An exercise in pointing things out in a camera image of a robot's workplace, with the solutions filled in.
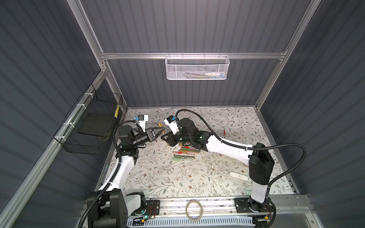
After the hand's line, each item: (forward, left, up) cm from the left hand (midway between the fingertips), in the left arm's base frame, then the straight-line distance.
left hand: (165, 130), depth 73 cm
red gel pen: (+18, -40, -26) cm, 51 cm away
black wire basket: (-2, +39, +3) cm, 39 cm away
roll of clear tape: (-34, -18, -25) cm, 46 cm away
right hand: (-2, +2, -4) cm, 4 cm away
